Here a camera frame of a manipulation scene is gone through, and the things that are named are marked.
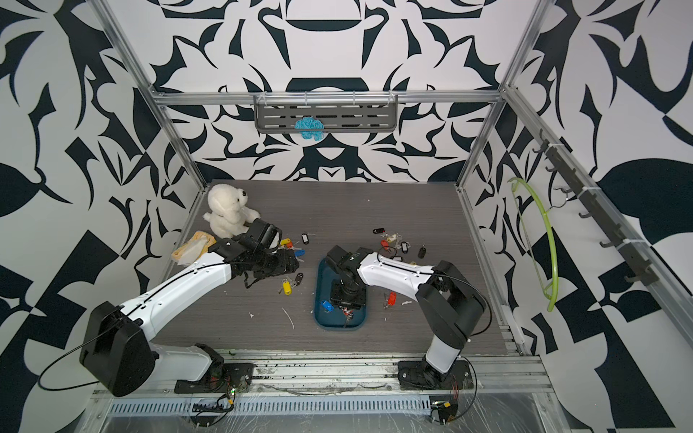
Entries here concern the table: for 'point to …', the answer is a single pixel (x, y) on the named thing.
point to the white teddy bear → (228, 211)
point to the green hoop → (555, 296)
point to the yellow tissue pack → (195, 248)
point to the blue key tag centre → (328, 306)
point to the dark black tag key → (299, 278)
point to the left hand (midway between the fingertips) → (289, 261)
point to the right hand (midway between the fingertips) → (336, 303)
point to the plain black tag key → (421, 253)
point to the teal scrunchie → (310, 127)
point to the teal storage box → (327, 315)
